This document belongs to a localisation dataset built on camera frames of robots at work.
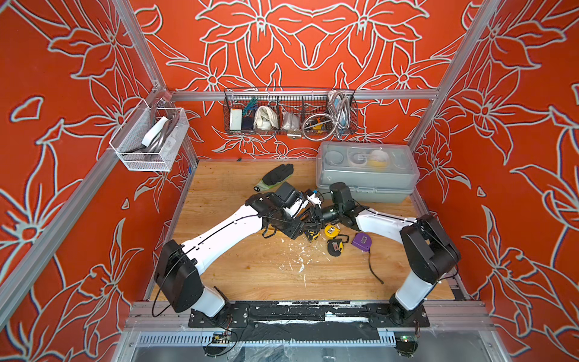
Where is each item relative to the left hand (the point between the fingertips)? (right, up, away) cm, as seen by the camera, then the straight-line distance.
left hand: (296, 225), depth 78 cm
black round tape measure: (+15, -10, +7) cm, 20 cm away
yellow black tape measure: (+7, -7, +11) cm, 15 cm away
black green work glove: (-10, +17, +33) cm, 39 cm away
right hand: (-1, 0, -3) cm, 3 cm away
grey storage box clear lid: (+33, +19, +15) cm, 41 cm away
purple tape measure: (+27, -9, +9) cm, 30 cm away
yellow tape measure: (+15, -5, +12) cm, 20 cm away
